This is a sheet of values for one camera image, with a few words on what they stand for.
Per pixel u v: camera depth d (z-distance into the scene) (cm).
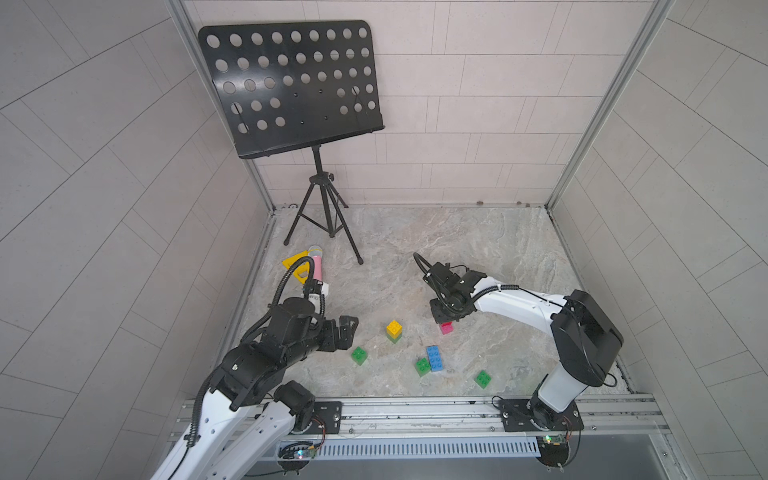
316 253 99
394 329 79
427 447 68
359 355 77
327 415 71
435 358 80
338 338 59
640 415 72
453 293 64
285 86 170
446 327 85
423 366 77
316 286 59
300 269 98
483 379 77
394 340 83
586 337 45
